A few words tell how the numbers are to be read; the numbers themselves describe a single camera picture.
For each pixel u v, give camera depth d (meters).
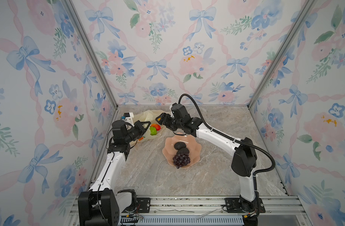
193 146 0.93
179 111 0.63
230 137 0.53
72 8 0.69
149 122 0.78
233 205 0.73
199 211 0.73
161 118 0.73
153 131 0.98
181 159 0.82
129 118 0.73
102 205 0.40
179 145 0.91
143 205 0.74
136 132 0.69
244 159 0.50
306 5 0.69
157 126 1.01
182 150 0.90
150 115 0.78
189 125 0.62
